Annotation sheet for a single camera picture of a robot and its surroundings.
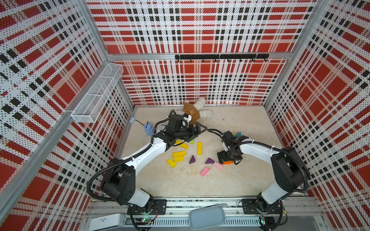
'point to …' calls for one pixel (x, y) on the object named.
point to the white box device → (106, 221)
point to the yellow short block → (178, 158)
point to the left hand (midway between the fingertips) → (205, 131)
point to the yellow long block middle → (178, 155)
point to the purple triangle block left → (192, 160)
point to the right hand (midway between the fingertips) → (228, 159)
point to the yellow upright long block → (199, 148)
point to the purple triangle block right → (209, 160)
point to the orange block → (228, 162)
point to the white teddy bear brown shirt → (192, 110)
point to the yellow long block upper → (183, 145)
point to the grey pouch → (207, 216)
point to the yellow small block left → (171, 162)
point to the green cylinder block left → (192, 142)
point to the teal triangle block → (239, 134)
